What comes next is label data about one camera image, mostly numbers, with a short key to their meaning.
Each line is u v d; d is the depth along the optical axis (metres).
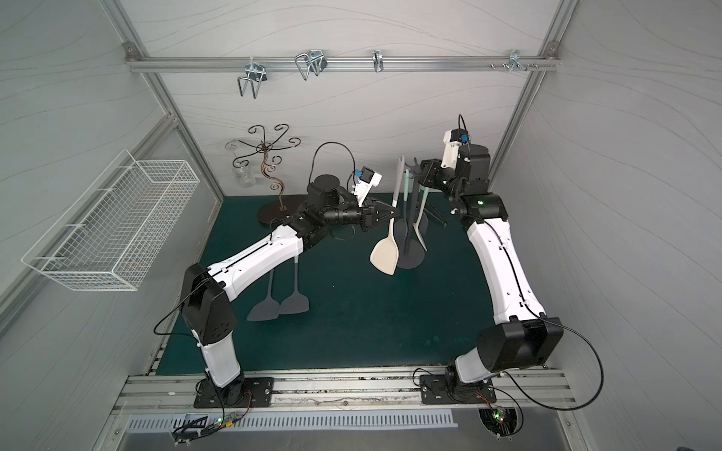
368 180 0.64
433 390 0.73
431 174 0.63
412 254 0.99
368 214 0.64
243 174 0.99
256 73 0.78
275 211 1.14
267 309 0.86
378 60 0.78
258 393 0.74
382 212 0.68
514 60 0.77
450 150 0.63
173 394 0.75
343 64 0.78
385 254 0.73
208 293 0.45
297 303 0.89
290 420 0.70
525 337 0.40
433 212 0.82
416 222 0.86
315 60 0.75
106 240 0.67
